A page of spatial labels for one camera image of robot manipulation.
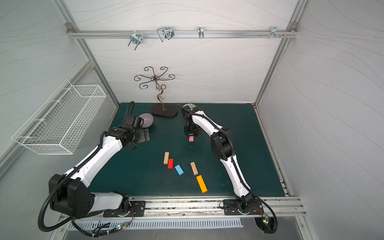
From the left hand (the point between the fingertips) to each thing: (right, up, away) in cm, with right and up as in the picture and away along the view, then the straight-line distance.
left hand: (140, 137), depth 83 cm
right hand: (+27, -1, +14) cm, 31 cm away
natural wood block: (+13, -14, +7) cm, 20 cm away
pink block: (+28, -3, +12) cm, 31 cm away
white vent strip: (+13, -40, -13) cm, 44 cm away
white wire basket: (-32, +7, -15) cm, 36 cm away
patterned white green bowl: (+28, +20, +32) cm, 47 cm away
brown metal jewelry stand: (+5, +17, +32) cm, 37 cm away
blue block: (+22, -20, +3) cm, 29 cm away
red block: (+16, -17, +5) cm, 24 cm away
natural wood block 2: (+31, -19, +3) cm, 36 cm away
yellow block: (+35, -25, -2) cm, 43 cm away
